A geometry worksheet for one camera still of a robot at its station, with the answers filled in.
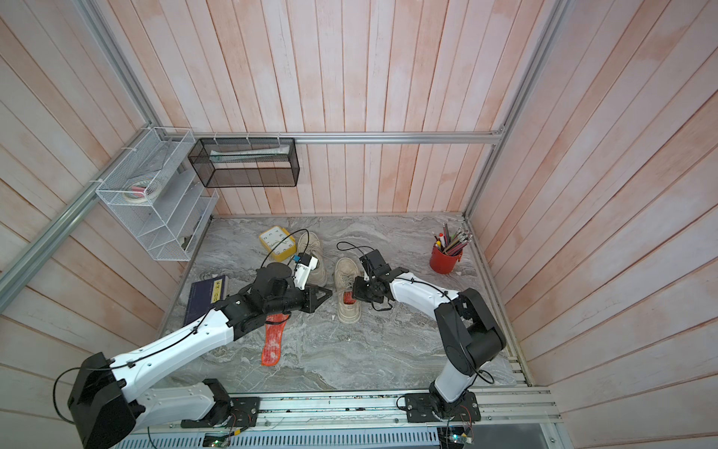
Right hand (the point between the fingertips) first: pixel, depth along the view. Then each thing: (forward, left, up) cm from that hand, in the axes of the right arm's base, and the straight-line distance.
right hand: (354, 291), depth 92 cm
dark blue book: (0, +53, -3) cm, 53 cm away
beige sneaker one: (+20, +18, +1) cm, 27 cm away
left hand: (-10, +6, +15) cm, 19 cm away
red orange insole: (-2, +2, 0) cm, 3 cm away
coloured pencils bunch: (+14, -34, +8) cm, 37 cm away
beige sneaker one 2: (-7, +2, +3) cm, 8 cm away
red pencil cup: (+12, -31, 0) cm, 34 cm away
